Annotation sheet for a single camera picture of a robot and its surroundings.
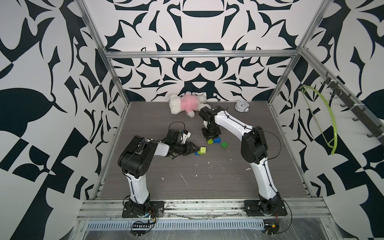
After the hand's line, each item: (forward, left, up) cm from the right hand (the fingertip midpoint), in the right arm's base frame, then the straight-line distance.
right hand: (208, 136), depth 95 cm
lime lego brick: (-11, +6, -1) cm, 12 cm away
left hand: (-7, +8, -4) cm, 11 cm away
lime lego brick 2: (-4, -1, +1) cm, 5 cm away
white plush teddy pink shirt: (+25, +13, +4) cm, 29 cm away
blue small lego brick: (-10, +8, -3) cm, 13 cm away
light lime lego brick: (-9, +4, 0) cm, 10 cm away
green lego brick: (-4, -10, -4) cm, 11 cm away
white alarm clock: (+27, -27, -2) cm, 38 cm away
